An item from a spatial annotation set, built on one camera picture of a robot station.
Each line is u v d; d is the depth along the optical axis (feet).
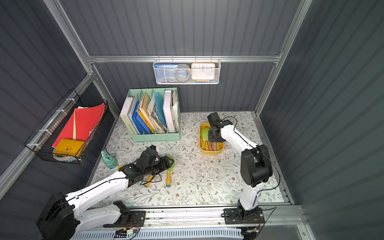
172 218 2.48
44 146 2.04
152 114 2.97
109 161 2.84
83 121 2.47
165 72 3.06
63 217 1.28
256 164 1.62
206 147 3.17
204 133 3.47
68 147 2.11
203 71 2.90
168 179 2.76
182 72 2.97
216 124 2.15
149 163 2.08
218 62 2.92
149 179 2.26
